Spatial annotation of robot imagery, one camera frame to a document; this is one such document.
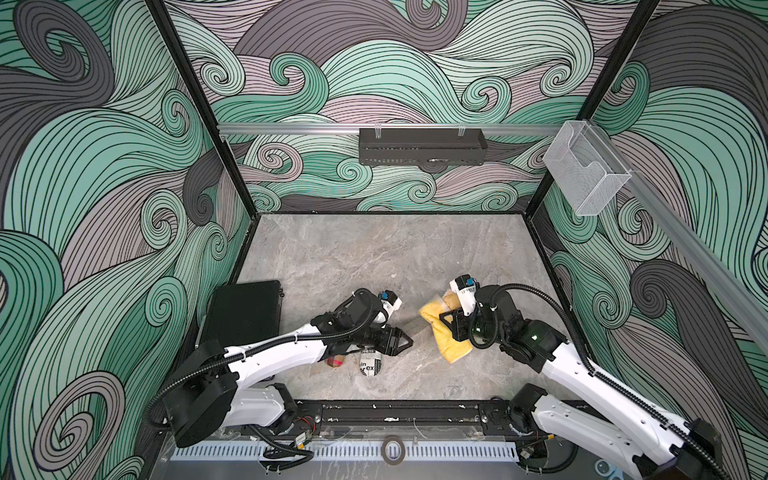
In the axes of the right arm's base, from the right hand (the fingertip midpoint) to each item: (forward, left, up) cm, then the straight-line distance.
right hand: (439, 318), depth 76 cm
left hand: (-4, +9, -3) cm, 10 cm away
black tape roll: (-26, +10, -13) cm, 31 cm away
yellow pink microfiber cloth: (-8, -2, 0) cm, 8 cm away
